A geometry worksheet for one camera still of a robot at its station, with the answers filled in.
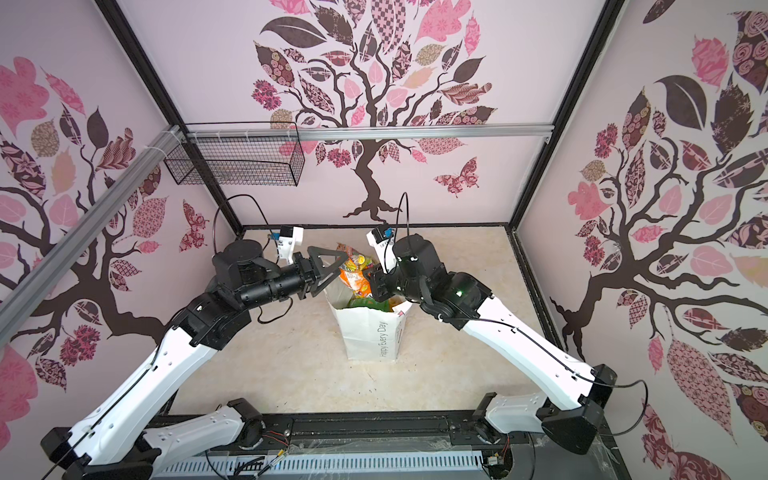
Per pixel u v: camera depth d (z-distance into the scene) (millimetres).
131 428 370
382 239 550
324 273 526
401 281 539
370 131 931
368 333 727
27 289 515
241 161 1217
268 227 1209
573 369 397
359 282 646
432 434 742
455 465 697
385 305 855
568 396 382
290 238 573
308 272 518
